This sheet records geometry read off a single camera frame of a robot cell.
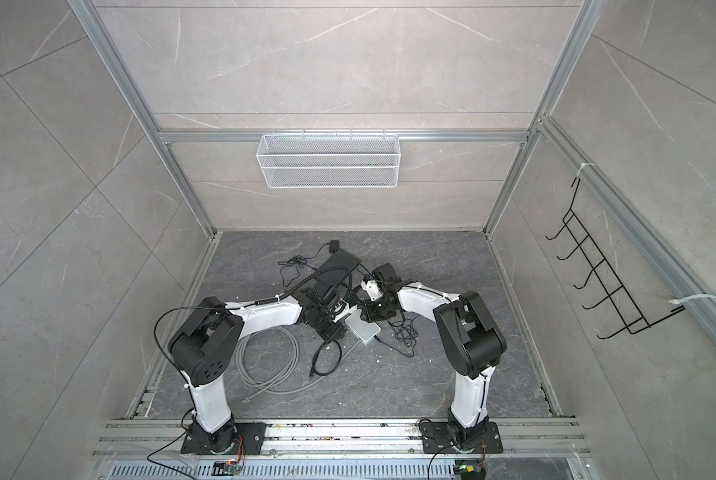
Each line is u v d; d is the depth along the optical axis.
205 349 0.49
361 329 0.91
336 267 1.08
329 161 1.00
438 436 0.73
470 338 0.50
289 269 1.07
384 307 0.81
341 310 0.82
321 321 0.78
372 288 0.90
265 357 0.88
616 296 0.64
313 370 0.84
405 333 0.93
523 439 0.75
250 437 0.73
